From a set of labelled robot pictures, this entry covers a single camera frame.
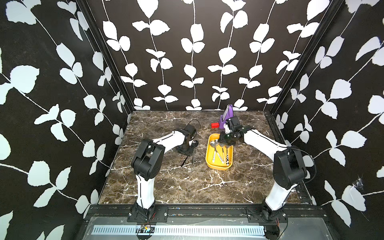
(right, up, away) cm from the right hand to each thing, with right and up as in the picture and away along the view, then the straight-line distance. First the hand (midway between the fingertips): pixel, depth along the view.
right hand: (217, 138), depth 92 cm
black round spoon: (-21, -15, +1) cm, 26 cm away
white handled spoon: (-15, -13, +4) cm, 20 cm away
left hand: (-19, -9, +3) cm, 21 cm away
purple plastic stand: (+9, +16, +13) cm, 22 cm away
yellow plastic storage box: (0, -16, -1) cm, 16 cm away
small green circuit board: (-38, -42, -21) cm, 60 cm away
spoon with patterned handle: (+7, -14, +1) cm, 15 cm away
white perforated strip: (-21, -42, -21) cm, 52 cm away
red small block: (+1, +8, +17) cm, 19 cm away
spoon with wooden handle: (+4, -6, +7) cm, 10 cm away
